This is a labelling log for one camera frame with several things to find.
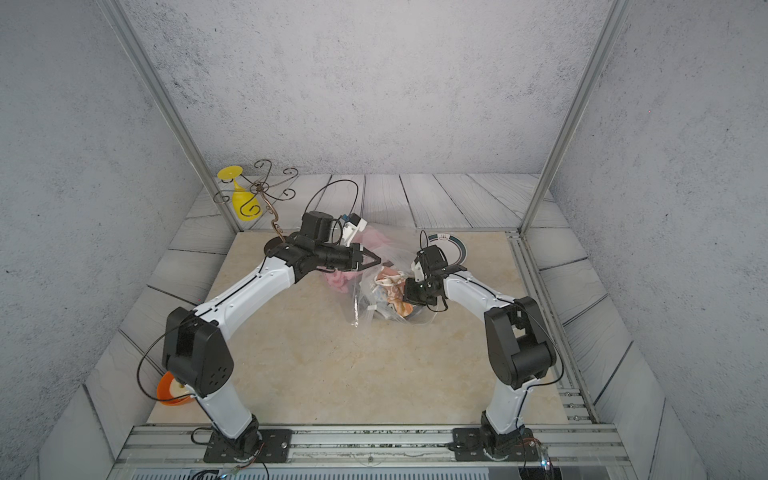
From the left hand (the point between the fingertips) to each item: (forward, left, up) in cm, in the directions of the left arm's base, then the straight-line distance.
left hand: (383, 261), depth 78 cm
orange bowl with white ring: (-23, +56, -23) cm, 65 cm away
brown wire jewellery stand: (+25, +36, +4) cm, 45 cm away
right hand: (+1, -7, -18) cm, 19 cm away
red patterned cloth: (+2, -3, -12) cm, 12 cm away
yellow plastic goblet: (+17, +39, +5) cm, 43 cm away
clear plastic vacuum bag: (0, +3, -15) cm, 15 cm away
